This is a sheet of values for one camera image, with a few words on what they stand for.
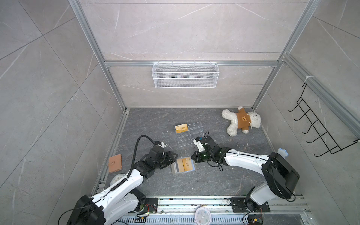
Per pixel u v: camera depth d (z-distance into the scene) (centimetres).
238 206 74
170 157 74
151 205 72
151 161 62
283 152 68
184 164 88
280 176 44
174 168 85
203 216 69
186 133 98
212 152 67
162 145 78
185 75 101
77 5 67
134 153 60
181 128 95
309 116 72
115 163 88
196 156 75
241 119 102
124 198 59
